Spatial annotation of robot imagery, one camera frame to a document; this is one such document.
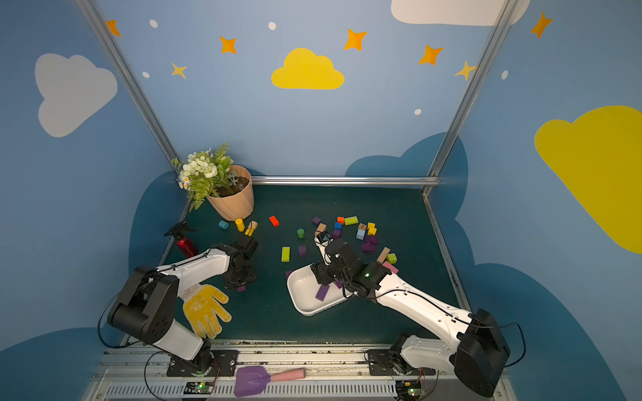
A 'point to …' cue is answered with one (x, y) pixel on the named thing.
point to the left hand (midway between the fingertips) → (252, 279)
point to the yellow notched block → (371, 228)
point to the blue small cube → (338, 225)
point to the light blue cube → (360, 234)
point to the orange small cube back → (340, 220)
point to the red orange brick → (274, 220)
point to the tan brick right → (383, 256)
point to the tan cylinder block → (253, 223)
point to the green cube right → (391, 258)
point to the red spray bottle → (184, 243)
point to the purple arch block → (369, 244)
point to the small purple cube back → (316, 220)
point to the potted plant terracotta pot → (213, 175)
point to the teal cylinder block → (223, 225)
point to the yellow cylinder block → (240, 225)
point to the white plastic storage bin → (303, 287)
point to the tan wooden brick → (321, 227)
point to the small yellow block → (249, 231)
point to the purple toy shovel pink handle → (251, 380)
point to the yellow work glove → (201, 312)
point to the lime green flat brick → (351, 220)
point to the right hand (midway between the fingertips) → (323, 260)
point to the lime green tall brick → (285, 254)
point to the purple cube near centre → (303, 251)
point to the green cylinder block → (301, 233)
